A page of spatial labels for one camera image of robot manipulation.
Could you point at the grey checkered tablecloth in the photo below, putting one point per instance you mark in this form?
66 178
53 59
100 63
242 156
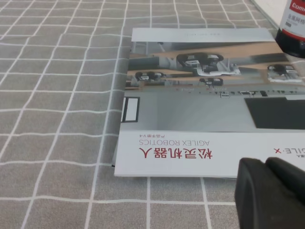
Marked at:
62 65

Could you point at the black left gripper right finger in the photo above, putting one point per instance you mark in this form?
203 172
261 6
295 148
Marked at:
290 176

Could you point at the Agilex robotics brochure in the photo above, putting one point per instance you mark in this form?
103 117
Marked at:
196 101

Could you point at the black mesh pen holder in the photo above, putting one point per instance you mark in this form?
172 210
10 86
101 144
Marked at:
291 33

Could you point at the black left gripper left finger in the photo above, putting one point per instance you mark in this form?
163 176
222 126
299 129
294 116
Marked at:
262 201

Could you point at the white brochure with wood photo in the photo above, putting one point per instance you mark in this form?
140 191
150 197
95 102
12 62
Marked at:
272 9

